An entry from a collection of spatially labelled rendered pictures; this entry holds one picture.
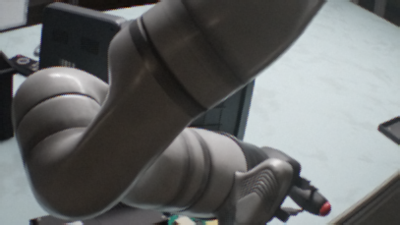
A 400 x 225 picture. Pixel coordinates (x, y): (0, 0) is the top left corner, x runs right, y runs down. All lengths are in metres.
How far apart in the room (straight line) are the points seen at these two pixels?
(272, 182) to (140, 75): 0.17
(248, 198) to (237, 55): 0.17
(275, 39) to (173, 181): 0.14
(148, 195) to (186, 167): 0.03
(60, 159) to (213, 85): 0.10
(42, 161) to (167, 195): 0.12
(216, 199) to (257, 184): 0.03
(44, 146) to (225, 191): 0.18
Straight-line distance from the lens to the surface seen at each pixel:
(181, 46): 0.30
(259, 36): 0.31
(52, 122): 0.34
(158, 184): 0.39
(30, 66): 1.06
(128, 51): 0.32
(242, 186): 0.45
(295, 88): 1.15
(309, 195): 0.61
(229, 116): 0.84
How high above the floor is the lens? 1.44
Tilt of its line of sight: 26 degrees down
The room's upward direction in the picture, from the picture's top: 9 degrees clockwise
